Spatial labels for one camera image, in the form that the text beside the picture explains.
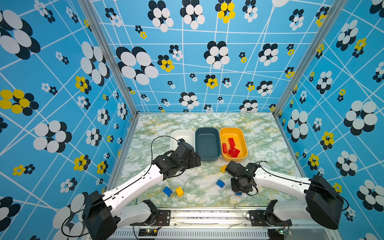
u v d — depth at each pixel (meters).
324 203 0.41
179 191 0.81
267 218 0.65
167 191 0.81
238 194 0.79
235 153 0.95
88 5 0.68
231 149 0.97
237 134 1.04
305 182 0.45
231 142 0.99
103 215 0.38
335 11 0.69
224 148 0.97
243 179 0.60
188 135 1.03
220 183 0.85
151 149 0.99
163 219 0.73
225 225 0.72
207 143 1.02
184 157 0.58
